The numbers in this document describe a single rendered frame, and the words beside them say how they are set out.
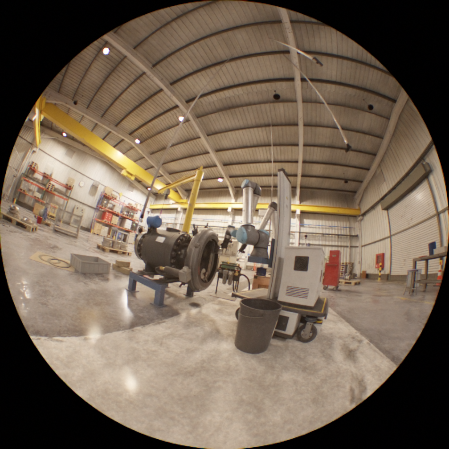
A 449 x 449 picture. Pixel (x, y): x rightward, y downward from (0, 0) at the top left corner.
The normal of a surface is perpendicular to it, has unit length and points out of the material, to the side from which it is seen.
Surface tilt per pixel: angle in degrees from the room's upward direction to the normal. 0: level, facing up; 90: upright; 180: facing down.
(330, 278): 90
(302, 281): 90
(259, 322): 93
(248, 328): 93
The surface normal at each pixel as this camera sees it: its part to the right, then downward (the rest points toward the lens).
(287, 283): -0.66, -0.28
